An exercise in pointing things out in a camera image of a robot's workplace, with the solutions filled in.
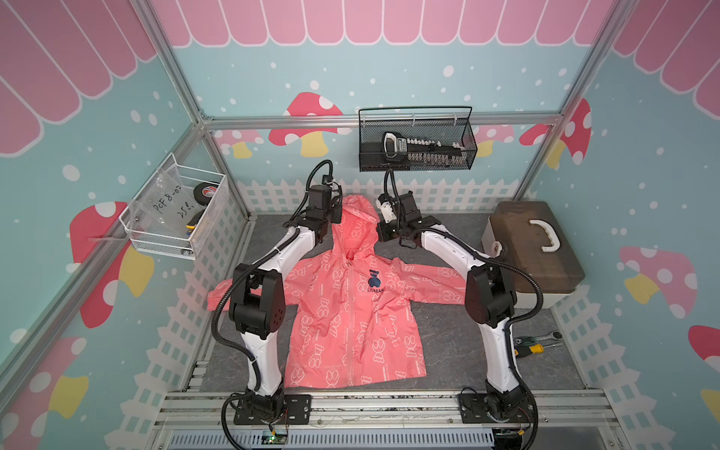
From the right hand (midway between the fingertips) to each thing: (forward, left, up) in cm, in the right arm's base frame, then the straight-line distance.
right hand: (377, 227), depth 97 cm
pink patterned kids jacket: (-24, +8, -13) cm, 28 cm away
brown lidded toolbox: (-7, -48, +3) cm, 48 cm away
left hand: (+5, +16, +6) cm, 18 cm away
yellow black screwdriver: (-38, -43, -14) cm, 59 cm away
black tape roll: (-3, +50, +19) cm, 54 cm away
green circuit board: (-59, +28, -16) cm, 67 cm away
